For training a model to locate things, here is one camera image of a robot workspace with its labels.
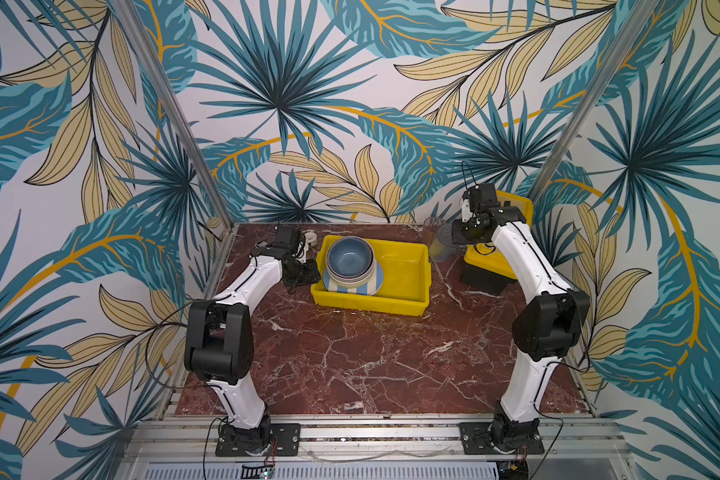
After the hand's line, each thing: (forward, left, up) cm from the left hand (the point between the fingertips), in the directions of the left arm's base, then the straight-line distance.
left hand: (314, 276), depth 91 cm
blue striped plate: (-1, -17, -6) cm, 18 cm away
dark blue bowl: (+8, -10, -1) cm, 13 cm away
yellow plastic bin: (+3, -30, -10) cm, 31 cm away
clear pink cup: (+34, -42, -10) cm, 55 cm away
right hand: (+11, -43, +9) cm, 45 cm away
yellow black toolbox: (+3, -52, +4) cm, 52 cm away
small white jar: (+23, +5, -8) cm, 25 cm away
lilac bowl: (-2, -11, 0) cm, 11 cm away
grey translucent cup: (+10, -40, +4) cm, 41 cm away
